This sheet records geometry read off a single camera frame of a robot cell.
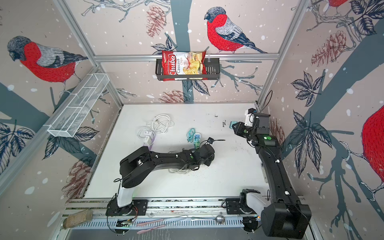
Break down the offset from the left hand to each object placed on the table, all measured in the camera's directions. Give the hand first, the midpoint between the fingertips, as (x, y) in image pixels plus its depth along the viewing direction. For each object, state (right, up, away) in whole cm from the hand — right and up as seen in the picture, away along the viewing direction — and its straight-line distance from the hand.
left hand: (211, 155), depth 87 cm
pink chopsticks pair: (-32, -28, -17) cm, 45 cm away
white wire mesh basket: (-75, +23, -12) cm, 79 cm away
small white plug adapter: (-39, +10, +3) cm, 40 cm away
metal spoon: (+2, -25, -18) cm, 31 cm away
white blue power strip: (-9, +8, +5) cm, 13 cm away
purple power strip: (-39, +4, +8) cm, 40 cm away
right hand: (+10, +18, -9) cm, 22 cm away
